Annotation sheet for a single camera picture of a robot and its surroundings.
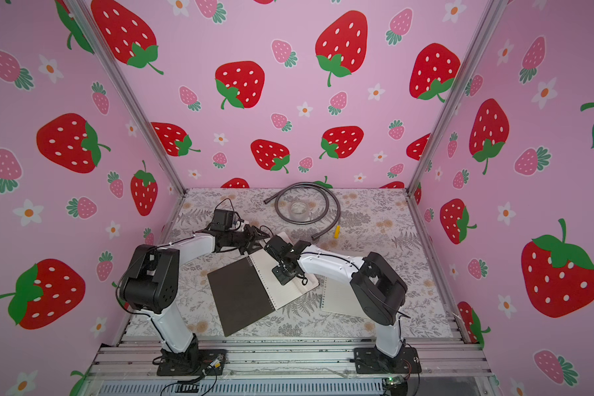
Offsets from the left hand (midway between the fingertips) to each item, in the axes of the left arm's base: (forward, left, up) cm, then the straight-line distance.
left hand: (270, 239), depth 93 cm
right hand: (-10, -9, -4) cm, 14 cm away
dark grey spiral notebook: (-16, +8, -10) cm, 20 cm away
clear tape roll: (+22, -10, -8) cm, 26 cm away
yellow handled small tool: (+9, -28, -7) cm, 30 cm away
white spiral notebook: (-19, -26, -8) cm, 34 cm away
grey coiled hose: (+38, -19, -6) cm, 42 cm away
